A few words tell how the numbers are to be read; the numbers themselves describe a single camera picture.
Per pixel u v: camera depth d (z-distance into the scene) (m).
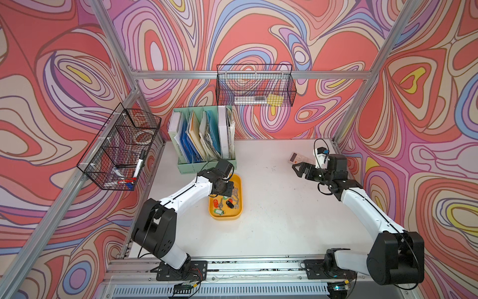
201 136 0.91
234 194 0.96
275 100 0.91
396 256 0.40
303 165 0.75
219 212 0.89
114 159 0.73
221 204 0.92
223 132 0.93
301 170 0.75
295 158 1.09
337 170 0.64
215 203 0.93
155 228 0.44
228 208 0.91
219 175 0.67
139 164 0.69
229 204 0.91
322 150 0.75
